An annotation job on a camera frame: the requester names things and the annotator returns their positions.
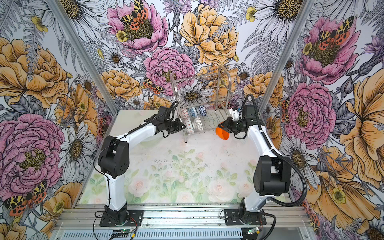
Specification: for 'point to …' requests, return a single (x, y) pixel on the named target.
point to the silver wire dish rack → (202, 100)
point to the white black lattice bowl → (199, 123)
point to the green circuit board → (252, 230)
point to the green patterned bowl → (189, 128)
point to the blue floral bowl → (193, 112)
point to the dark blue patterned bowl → (184, 115)
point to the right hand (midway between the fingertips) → (219, 129)
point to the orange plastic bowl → (221, 133)
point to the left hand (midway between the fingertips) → (183, 130)
